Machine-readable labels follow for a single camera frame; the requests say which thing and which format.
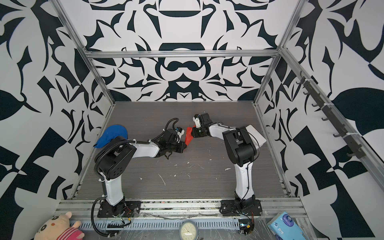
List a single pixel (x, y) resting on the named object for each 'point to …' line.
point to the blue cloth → (110, 133)
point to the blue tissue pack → (282, 227)
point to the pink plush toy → (59, 227)
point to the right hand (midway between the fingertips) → (194, 131)
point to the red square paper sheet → (189, 137)
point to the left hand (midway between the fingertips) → (188, 143)
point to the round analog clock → (188, 230)
